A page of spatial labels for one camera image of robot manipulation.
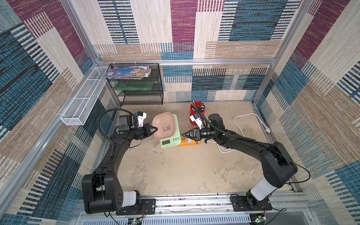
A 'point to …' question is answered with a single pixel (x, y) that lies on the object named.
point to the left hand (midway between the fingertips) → (157, 129)
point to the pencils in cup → (201, 107)
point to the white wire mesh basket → (78, 108)
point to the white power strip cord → (267, 129)
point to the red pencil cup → (192, 112)
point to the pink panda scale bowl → (165, 123)
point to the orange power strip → (184, 141)
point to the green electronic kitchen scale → (175, 139)
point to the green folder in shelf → (133, 86)
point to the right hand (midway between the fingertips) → (186, 136)
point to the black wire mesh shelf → (131, 91)
